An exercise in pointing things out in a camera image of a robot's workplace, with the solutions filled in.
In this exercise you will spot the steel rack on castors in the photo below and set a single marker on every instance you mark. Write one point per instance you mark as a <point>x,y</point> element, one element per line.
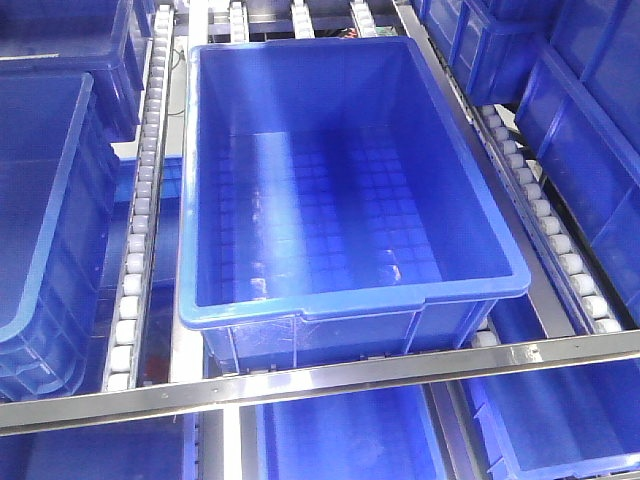
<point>350,375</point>

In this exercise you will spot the large blue plastic bin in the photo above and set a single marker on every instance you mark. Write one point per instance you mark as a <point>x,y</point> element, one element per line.
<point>325,200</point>

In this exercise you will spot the row of blue bins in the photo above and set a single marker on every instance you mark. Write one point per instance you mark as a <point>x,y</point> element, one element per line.
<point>50,200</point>

